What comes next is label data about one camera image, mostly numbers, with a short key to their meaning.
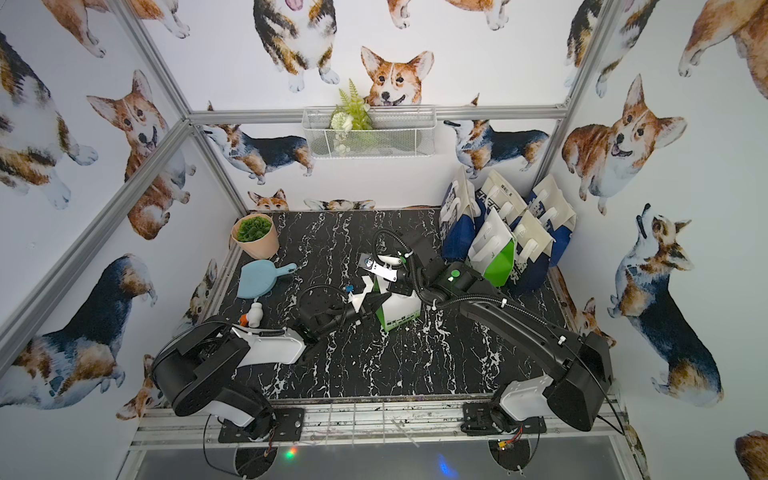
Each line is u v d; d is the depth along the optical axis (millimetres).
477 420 733
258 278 1025
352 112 818
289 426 735
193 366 455
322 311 645
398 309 816
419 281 540
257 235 1023
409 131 926
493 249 834
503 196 951
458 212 944
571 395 387
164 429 759
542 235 785
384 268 616
